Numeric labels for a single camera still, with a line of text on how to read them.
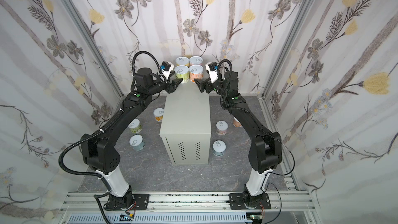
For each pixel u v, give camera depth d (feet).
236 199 2.42
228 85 2.01
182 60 2.69
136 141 2.92
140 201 2.41
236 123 3.27
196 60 2.70
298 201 2.51
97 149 1.67
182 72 2.51
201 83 2.27
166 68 2.12
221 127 3.14
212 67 2.14
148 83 2.03
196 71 2.51
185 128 2.02
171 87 2.35
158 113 3.39
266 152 1.56
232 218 2.31
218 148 2.83
